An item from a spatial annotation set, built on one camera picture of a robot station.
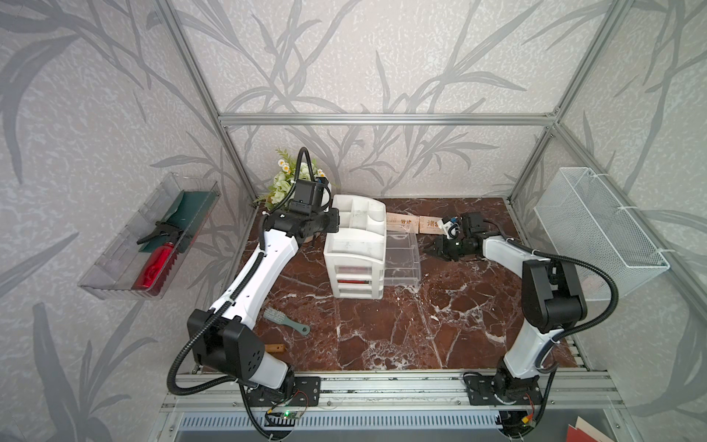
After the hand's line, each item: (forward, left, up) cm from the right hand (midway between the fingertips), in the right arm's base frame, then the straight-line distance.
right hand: (425, 249), depth 94 cm
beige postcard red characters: (+19, +8, -8) cm, 22 cm away
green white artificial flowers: (+15, +46, +21) cm, 53 cm away
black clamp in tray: (-11, +69, +27) cm, 75 cm away
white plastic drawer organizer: (-13, +23, +16) cm, 31 cm away
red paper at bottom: (-51, -31, -7) cm, 60 cm away
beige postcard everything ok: (+18, -5, -8) cm, 20 cm away
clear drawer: (-2, +8, -4) cm, 9 cm away
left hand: (0, +30, +18) cm, 35 cm away
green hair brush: (-21, +48, -7) cm, 53 cm away
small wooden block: (-30, +47, -6) cm, 56 cm away
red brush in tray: (-23, +65, +28) cm, 74 cm away
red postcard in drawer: (-14, +24, +5) cm, 28 cm away
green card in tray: (-6, +67, +25) cm, 72 cm away
